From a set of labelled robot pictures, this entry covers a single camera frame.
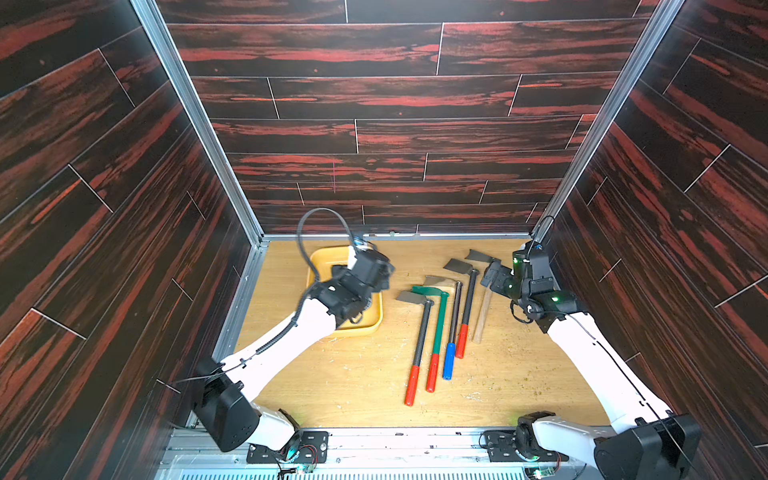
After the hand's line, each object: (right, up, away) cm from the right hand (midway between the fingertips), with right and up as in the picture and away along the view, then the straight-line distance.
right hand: (507, 274), depth 80 cm
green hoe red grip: (-19, -26, +8) cm, 33 cm away
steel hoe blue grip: (-13, -23, +10) cm, 28 cm away
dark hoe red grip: (-4, +2, +28) cm, 28 cm away
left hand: (-38, +2, -1) cm, 38 cm away
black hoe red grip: (-21, -9, +20) cm, 30 cm away
